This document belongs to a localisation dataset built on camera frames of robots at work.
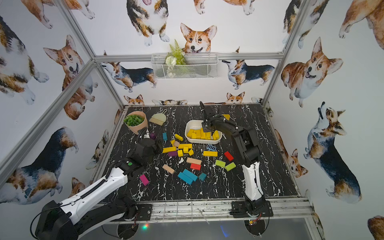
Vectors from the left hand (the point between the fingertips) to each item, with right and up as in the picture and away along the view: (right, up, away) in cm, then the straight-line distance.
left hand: (160, 138), depth 82 cm
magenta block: (-9, -23, +1) cm, 25 cm away
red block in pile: (+19, -18, +7) cm, 27 cm away
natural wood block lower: (+3, -19, +6) cm, 20 cm away
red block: (+39, -12, +11) cm, 42 cm away
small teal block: (+23, -22, +4) cm, 32 cm away
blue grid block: (+28, -8, +14) cm, 32 cm away
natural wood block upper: (+16, -15, +10) cm, 24 cm away
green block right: (+39, -17, +7) cm, 44 cm away
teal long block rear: (+16, -22, +4) cm, 28 cm away
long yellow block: (+28, -11, +12) cm, 32 cm away
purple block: (+5, -11, +11) cm, 16 cm away
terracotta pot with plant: (-20, +9, +14) cm, 26 cm away
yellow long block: (+1, -9, +16) cm, 18 cm away
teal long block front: (+13, -22, +3) cm, 26 cm away
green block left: (+34, -16, +7) cm, 38 cm away
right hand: (+26, +6, +19) cm, 33 cm away
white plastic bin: (+17, +1, +19) cm, 26 cm away
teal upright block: (-2, -2, +19) cm, 19 cm away
